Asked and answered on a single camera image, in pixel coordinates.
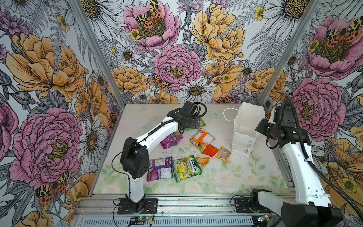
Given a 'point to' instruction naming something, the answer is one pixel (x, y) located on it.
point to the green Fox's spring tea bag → (185, 167)
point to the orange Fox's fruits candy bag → (202, 139)
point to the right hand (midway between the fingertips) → (259, 130)
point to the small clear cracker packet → (224, 154)
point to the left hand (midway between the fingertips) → (188, 125)
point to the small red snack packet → (210, 150)
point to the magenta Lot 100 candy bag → (171, 141)
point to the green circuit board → (142, 218)
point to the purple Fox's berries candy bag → (160, 168)
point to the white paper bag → (247, 119)
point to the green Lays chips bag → (202, 124)
